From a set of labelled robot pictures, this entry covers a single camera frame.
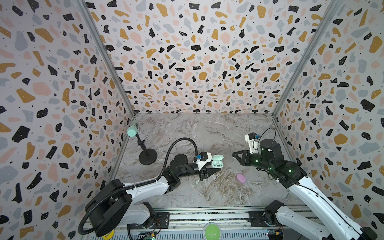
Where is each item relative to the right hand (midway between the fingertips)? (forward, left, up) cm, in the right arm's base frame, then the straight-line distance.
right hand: (233, 152), depth 70 cm
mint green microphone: (+6, +46, +9) cm, 47 cm away
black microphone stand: (+10, +49, -23) cm, 55 cm away
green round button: (-29, +10, -23) cm, 38 cm away
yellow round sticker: (-31, +57, -24) cm, 69 cm away
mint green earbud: (-5, +18, -25) cm, 31 cm away
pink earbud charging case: (-2, -8, -25) cm, 27 cm away
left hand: (-5, +6, -3) cm, 8 cm away
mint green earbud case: (-4, +8, -3) cm, 9 cm away
